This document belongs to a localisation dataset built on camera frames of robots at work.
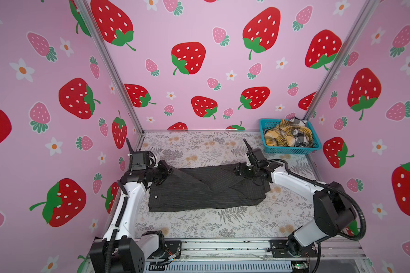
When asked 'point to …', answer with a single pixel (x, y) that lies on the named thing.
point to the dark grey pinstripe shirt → (204, 186)
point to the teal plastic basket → (266, 123)
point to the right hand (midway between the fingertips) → (236, 171)
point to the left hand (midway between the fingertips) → (174, 168)
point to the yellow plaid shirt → (283, 135)
